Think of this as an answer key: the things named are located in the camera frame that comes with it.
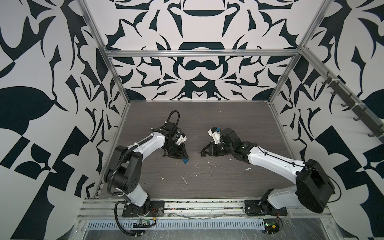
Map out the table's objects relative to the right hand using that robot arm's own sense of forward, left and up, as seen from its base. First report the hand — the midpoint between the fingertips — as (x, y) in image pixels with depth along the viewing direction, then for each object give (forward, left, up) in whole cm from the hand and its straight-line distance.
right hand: (202, 150), depth 79 cm
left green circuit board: (-29, +28, -13) cm, 42 cm away
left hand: (0, +8, -7) cm, 11 cm away
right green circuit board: (-31, -32, -16) cm, 47 cm away
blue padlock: (-3, +9, -7) cm, 12 cm away
